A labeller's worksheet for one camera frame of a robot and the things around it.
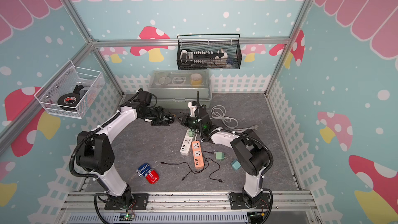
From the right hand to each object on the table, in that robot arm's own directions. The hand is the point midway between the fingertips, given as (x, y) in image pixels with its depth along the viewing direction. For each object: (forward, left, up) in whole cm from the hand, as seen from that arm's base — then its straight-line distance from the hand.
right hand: (174, 117), depth 84 cm
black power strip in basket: (+28, -13, +17) cm, 36 cm away
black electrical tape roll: (-2, +45, +17) cm, 48 cm away
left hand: (+2, +2, -3) cm, 4 cm away
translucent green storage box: (+22, +2, 0) cm, 22 cm away
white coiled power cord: (+16, -26, -17) cm, 35 cm away
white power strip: (-8, -5, -17) cm, 19 cm away
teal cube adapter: (-20, -33, -17) cm, 42 cm away
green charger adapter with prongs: (-15, -25, -17) cm, 34 cm away
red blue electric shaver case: (-23, +15, -16) cm, 32 cm away
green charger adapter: (-3, -8, -13) cm, 15 cm away
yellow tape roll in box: (+32, -11, -1) cm, 34 cm away
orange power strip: (-14, -12, -16) cm, 25 cm away
